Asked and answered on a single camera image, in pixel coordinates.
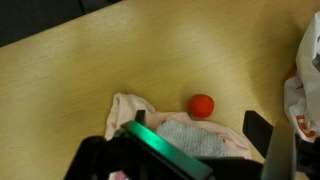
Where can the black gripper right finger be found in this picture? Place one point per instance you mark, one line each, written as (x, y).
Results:
(257, 130)

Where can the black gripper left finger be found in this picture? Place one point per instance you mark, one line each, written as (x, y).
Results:
(140, 116)

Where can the light pink cloth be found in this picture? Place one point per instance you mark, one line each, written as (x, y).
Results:
(126, 110)

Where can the white knitted towel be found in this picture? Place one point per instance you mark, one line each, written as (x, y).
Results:
(193, 140)

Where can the white orange plastic bag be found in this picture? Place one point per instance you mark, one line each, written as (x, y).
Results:
(305, 96)

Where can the small red ball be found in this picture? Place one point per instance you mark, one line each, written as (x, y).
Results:
(201, 105)

